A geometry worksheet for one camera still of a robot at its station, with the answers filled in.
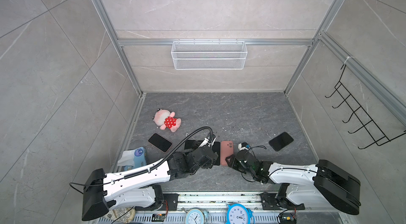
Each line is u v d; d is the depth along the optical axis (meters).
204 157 0.53
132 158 0.81
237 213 0.69
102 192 0.40
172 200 0.73
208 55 1.01
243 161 0.64
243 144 0.80
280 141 1.38
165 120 0.97
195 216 0.67
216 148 0.91
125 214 0.62
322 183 0.43
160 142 0.92
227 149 0.90
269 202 0.73
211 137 0.66
